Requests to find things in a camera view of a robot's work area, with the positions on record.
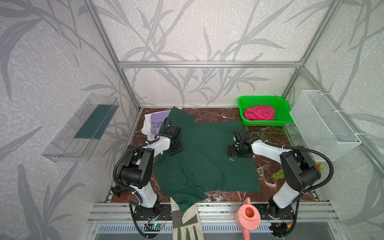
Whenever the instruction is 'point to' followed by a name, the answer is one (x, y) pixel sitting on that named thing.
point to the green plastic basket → (282, 115)
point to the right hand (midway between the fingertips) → (232, 150)
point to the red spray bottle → (121, 194)
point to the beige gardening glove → (186, 225)
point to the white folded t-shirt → (146, 129)
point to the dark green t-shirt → (203, 165)
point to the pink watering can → (247, 217)
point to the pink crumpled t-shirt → (261, 112)
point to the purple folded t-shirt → (157, 119)
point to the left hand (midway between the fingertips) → (180, 145)
